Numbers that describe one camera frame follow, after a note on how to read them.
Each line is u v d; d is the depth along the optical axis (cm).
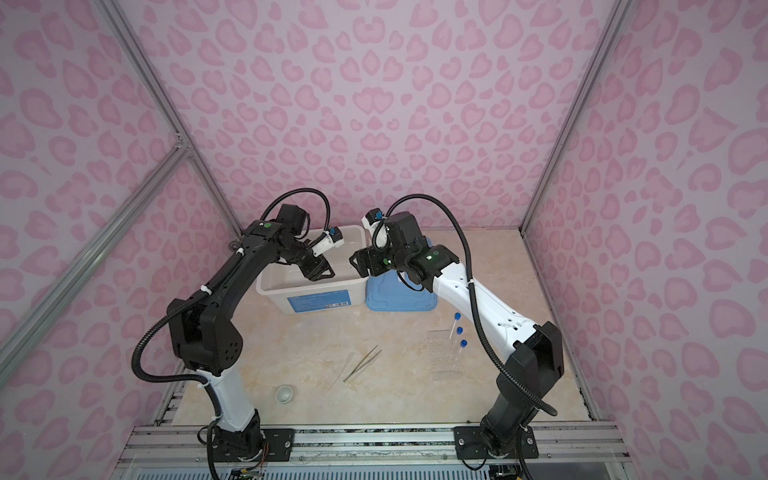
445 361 92
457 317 80
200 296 49
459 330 76
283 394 80
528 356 42
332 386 83
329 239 78
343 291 90
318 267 77
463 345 75
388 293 100
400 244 59
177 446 75
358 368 86
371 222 67
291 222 70
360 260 67
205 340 49
